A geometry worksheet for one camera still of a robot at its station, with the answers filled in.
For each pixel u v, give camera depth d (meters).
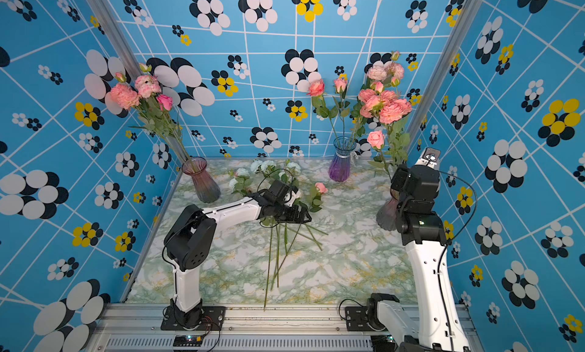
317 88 0.87
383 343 0.70
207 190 0.96
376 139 0.68
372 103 0.72
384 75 0.84
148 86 0.77
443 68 0.83
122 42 0.78
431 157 0.52
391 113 0.67
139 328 0.75
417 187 0.47
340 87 0.89
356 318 0.73
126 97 0.74
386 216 0.92
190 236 0.53
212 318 0.73
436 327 0.37
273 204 0.74
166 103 0.79
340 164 1.02
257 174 1.12
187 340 0.72
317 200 1.01
